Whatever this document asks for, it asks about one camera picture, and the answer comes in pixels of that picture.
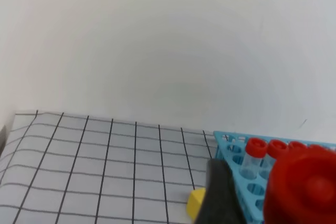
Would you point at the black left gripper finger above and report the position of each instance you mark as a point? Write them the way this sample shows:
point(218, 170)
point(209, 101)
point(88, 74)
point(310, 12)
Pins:
point(220, 204)

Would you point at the clear tube with red cap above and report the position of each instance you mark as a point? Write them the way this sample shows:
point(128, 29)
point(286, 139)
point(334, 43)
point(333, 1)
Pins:
point(301, 188)

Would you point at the blue test tube rack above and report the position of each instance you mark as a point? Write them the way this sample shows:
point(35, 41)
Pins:
point(250, 193)

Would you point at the red-capped tube in rack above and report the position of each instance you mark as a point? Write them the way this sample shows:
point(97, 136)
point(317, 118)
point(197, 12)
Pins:
point(296, 147)
point(317, 147)
point(275, 149)
point(255, 151)

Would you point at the white black-grid cloth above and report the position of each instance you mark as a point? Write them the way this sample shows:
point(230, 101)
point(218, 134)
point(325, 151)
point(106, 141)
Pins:
point(63, 168)

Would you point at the yellow foam cube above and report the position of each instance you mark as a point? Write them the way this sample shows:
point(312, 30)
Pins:
point(194, 202)

